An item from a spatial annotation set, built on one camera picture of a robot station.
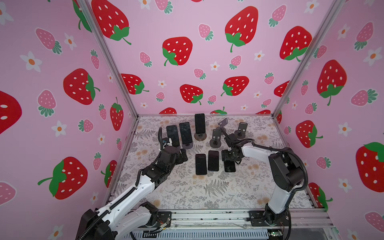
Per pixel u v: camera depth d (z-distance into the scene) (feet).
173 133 3.10
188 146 3.40
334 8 2.27
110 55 2.82
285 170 1.61
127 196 1.51
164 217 2.45
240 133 3.54
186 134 3.13
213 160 3.13
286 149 1.75
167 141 2.30
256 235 2.30
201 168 2.99
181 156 2.39
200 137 3.52
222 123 3.50
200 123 3.22
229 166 3.22
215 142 3.42
